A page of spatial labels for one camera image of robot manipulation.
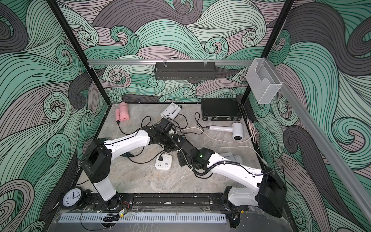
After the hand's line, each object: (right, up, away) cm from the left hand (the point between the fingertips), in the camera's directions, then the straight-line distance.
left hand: (185, 147), depth 79 cm
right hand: (-3, -5, -1) cm, 6 cm away
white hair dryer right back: (+36, +9, +18) cm, 42 cm away
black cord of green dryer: (-15, -7, +5) cm, 17 cm away
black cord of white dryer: (+13, +10, +25) cm, 30 cm away
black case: (+32, +23, +41) cm, 57 cm away
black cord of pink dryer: (-50, +12, +27) cm, 58 cm away
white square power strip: (-12, -11, +5) cm, 17 cm away
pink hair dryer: (-47, +20, +28) cm, 59 cm away
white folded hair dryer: (-10, +21, +31) cm, 39 cm away
